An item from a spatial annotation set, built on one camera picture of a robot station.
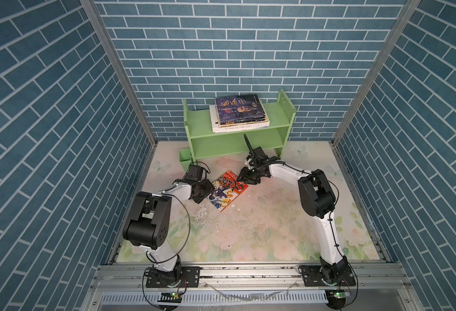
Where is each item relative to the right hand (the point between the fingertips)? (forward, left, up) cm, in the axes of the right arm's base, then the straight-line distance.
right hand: (240, 181), depth 99 cm
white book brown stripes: (+9, +12, +27) cm, 31 cm away
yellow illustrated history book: (+17, -11, +28) cm, 35 cm away
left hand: (-6, +12, 0) cm, 14 cm away
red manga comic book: (-4, +6, -2) cm, 8 cm away
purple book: (+18, +2, +32) cm, 37 cm away
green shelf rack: (+13, +20, +14) cm, 27 cm away
